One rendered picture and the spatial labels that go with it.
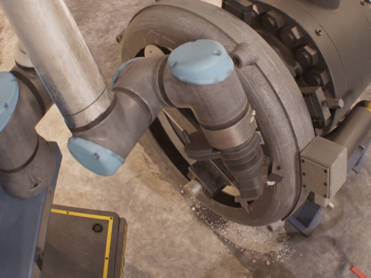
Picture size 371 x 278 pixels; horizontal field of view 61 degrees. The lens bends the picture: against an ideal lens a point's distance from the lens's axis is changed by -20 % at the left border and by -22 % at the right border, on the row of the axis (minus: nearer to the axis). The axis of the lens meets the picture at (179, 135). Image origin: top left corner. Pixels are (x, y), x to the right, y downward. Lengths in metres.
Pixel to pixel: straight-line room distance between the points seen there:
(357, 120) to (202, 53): 0.51
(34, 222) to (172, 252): 0.81
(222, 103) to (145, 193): 1.15
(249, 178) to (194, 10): 0.40
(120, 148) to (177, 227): 1.05
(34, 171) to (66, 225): 0.48
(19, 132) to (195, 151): 0.37
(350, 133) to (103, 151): 0.59
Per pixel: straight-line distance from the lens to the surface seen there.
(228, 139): 0.61
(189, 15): 0.87
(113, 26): 2.66
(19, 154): 0.80
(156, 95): 0.61
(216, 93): 0.56
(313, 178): 0.83
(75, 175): 1.80
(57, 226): 1.31
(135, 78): 0.61
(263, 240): 1.57
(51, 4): 0.48
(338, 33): 1.19
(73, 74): 0.50
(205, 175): 1.02
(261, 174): 0.72
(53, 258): 1.26
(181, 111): 1.01
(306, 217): 1.57
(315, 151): 0.82
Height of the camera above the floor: 1.43
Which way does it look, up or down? 51 degrees down
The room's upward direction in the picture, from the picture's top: 3 degrees counter-clockwise
